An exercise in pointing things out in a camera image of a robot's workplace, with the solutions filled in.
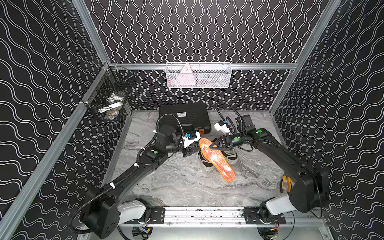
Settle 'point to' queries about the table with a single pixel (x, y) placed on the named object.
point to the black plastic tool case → (191, 117)
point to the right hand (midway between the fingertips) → (211, 147)
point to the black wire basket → (114, 79)
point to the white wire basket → (204, 75)
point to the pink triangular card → (186, 79)
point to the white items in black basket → (111, 110)
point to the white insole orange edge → (215, 156)
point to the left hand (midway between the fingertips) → (201, 139)
